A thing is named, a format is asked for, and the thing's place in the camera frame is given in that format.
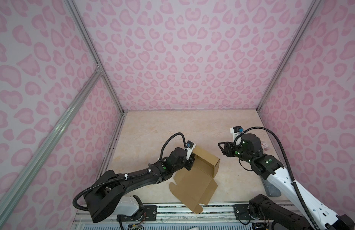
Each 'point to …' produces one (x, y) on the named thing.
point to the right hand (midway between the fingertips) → (221, 143)
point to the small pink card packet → (264, 145)
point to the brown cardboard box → (194, 186)
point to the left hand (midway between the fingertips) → (195, 153)
